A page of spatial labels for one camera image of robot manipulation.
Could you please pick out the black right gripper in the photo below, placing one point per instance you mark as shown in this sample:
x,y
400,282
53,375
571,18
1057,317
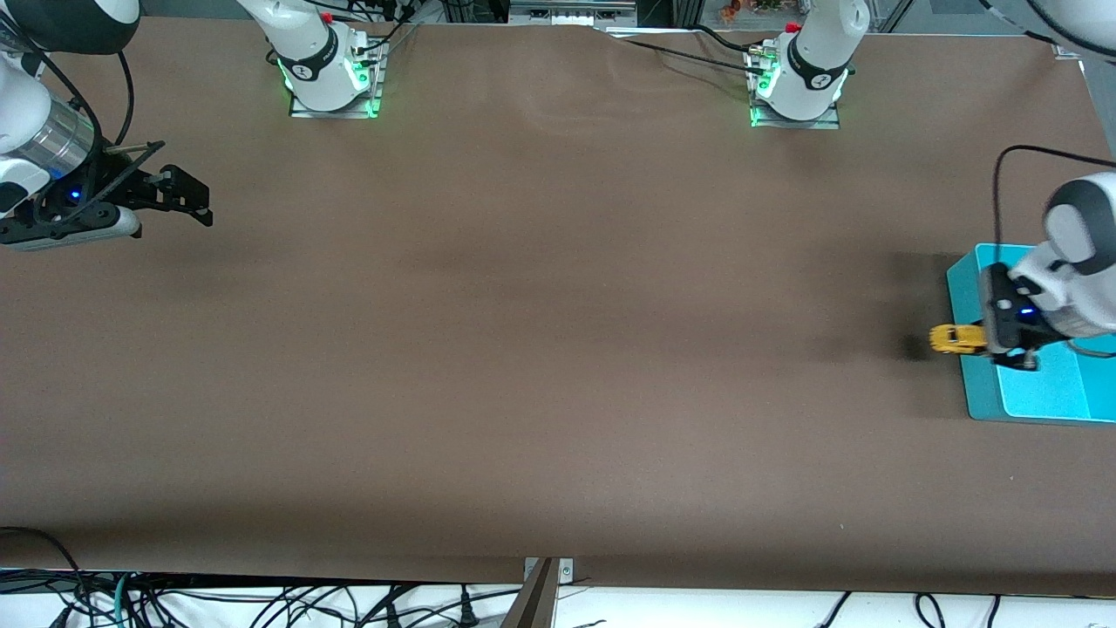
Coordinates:
x,y
125,187

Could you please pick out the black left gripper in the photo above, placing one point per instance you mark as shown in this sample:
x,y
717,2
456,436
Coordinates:
x,y
1000,316

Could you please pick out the yellow beetle toy car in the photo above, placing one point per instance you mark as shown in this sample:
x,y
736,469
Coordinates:
x,y
952,339

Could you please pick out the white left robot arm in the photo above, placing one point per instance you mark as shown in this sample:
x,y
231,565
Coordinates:
x,y
815,70

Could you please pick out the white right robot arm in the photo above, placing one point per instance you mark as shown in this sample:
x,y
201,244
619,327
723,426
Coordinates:
x,y
318,61

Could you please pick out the teal plastic bin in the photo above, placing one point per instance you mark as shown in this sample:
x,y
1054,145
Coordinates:
x,y
1037,392

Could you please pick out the grey power strip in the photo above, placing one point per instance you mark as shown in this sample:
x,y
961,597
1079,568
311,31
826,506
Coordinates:
x,y
571,10

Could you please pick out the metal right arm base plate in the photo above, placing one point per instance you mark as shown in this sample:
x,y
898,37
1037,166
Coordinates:
x,y
370,96

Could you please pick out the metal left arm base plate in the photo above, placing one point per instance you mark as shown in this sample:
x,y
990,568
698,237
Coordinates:
x,y
833,118

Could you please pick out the small metal table bracket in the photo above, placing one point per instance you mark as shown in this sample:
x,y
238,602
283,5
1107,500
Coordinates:
x,y
566,570

